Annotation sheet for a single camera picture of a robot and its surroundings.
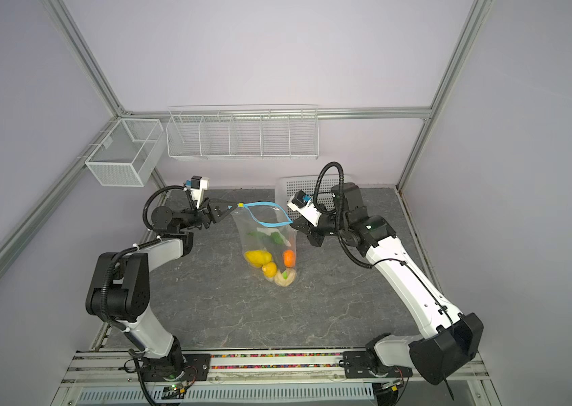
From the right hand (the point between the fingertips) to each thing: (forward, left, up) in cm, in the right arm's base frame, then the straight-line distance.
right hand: (295, 223), depth 71 cm
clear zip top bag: (+6, +10, -18) cm, 22 cm away
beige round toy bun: (-7, +5, -23) cm, 25 cm away
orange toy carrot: (-1, +3, -18) cm, 18 cm away
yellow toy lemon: (-4, +9, -20) cm, 22 cm away
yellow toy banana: (-1, +13, -18) cm, 23 cm away
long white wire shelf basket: (+45, +21, +1) cm, 49 cm away
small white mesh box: (+38, +67, -4) cm, 77 cm away
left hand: (+5, +17, 0) cm, 18 cm away
